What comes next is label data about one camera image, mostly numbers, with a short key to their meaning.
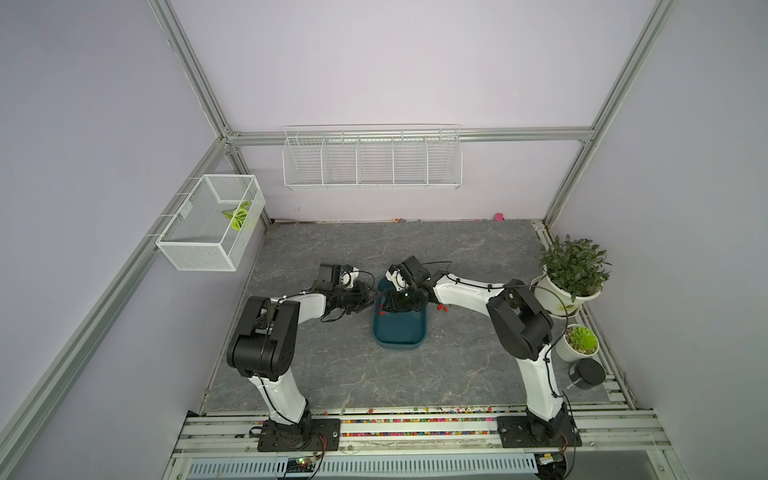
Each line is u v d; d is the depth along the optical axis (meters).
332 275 0.79
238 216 0.81
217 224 0.83
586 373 0.78
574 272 0.82
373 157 1.00
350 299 0.86
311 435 0.72
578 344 0.79
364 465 1.57
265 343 0.49
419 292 0.74
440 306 0.84
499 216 1.24
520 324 0.54
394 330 0.89
